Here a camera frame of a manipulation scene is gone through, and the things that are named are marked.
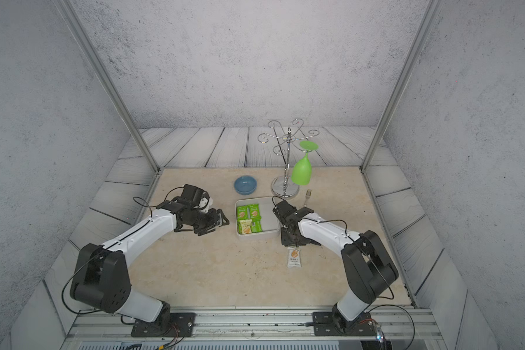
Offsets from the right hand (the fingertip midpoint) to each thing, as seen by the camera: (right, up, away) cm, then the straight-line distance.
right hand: (293, 240), depth 88 cm
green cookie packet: (-22, +10, +11) cm, 26 cm away
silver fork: (+10, +17, +23) cm, 30 cm away
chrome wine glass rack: (-1, +21, +23) cm, 31 cm away
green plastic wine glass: (+3, +27, 0) cm, 28 cm away
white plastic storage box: (-9, +4, +10) cm, 14 cm away
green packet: (-16, +10, +14) cm, 24 cm away
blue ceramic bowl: (-22, +22, +25) cm, 39 cm away
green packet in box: (-15, +4, +9) cm, 18 cm away
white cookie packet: (0, -7, -1) cm, 7 cm away
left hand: (-26, +7, -2) cm, 27 cm away
